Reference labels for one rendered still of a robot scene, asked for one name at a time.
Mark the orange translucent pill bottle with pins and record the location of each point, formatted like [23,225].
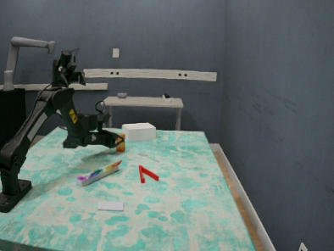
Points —
[121,147]

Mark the white weekly pill organiser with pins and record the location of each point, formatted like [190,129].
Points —
[97,174]

